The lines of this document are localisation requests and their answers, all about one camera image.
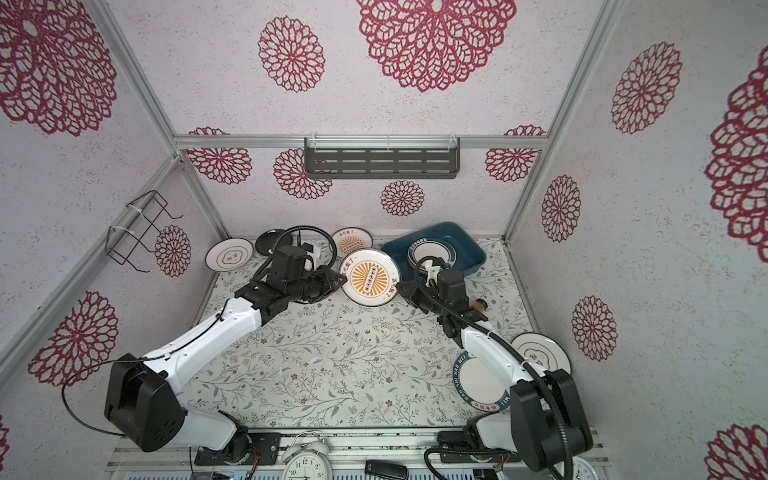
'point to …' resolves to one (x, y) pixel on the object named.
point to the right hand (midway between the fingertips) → (395, 281)
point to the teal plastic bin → (469, 253)
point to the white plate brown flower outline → (229, 254)
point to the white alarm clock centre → (307, 461)
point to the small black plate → (265, 241)
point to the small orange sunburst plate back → (349, 239)
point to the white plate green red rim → (430, 247)
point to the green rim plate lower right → (477, 385)
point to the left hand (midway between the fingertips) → (347, 283)
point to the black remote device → (387, 469)
